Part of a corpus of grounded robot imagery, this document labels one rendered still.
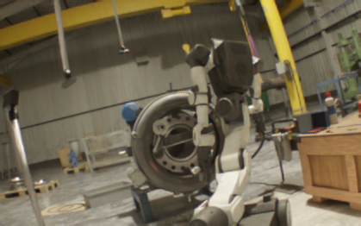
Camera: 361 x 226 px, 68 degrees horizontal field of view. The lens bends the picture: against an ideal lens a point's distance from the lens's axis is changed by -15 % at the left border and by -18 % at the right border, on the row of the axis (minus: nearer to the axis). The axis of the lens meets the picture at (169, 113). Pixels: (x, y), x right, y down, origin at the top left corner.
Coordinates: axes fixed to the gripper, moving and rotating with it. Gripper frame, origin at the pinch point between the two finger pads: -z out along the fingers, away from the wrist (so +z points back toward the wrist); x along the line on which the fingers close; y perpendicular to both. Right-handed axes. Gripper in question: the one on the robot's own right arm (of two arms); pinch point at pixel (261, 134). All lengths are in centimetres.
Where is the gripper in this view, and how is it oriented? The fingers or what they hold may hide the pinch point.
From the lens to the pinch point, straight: 266.2
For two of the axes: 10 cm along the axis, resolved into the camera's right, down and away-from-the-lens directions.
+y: -9.4, 2.2, -2.7
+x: -2.5, 1.0, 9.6
